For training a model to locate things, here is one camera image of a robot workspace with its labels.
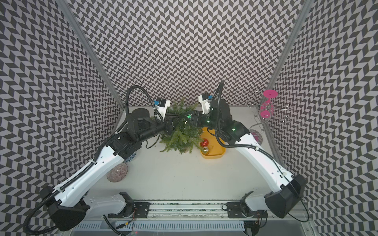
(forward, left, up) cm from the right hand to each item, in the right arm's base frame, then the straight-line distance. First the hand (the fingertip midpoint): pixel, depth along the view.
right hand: (188, 119), depth 67 cm
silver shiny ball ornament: (0, -9, -31) cm, 32 cm away
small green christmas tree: (-5, +3, -7) cm, 9 cm away
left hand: (-2, +3, +2) cm, 4 cm away
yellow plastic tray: (0, -16, -32) cm, 35 cm away
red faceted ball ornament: (+4, -9, -29) cm, 30 cm away
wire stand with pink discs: (+10, -41, -3) cm, 42 cm away
